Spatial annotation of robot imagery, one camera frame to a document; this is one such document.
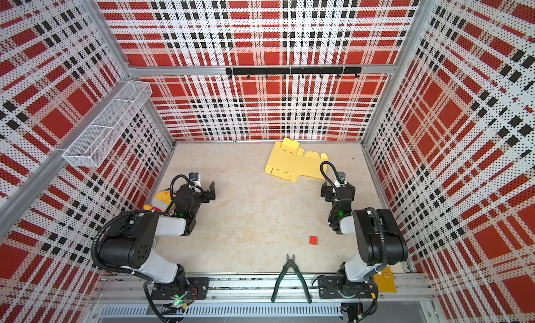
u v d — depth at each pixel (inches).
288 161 44.9
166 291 26.6
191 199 29.4
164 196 35.5
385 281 29.0
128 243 17.9
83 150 26.6
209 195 34.4
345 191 30.9
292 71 34.9
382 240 17.0
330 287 29.0
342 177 30.9
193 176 31.6
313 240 33.2
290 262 31.0
